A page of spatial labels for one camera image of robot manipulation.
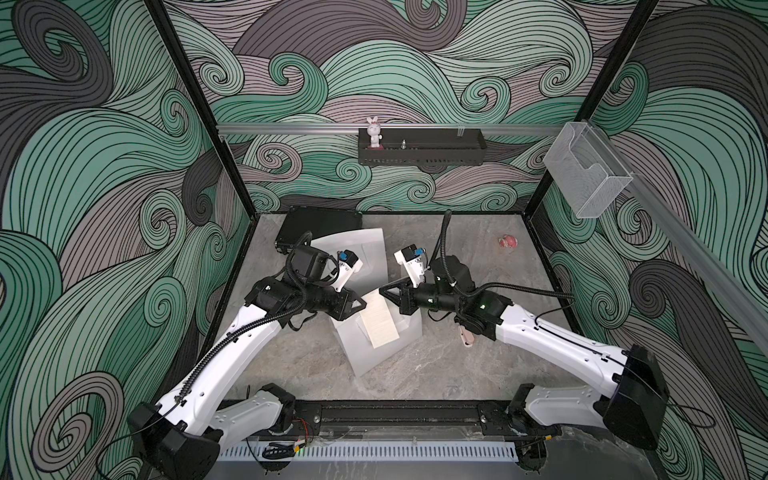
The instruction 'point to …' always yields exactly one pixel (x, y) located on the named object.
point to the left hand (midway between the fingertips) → (361, 300)
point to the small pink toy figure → (508, 241)
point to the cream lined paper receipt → (378, 319)
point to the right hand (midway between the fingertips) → (377, 294)
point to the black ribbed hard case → (315, 220)
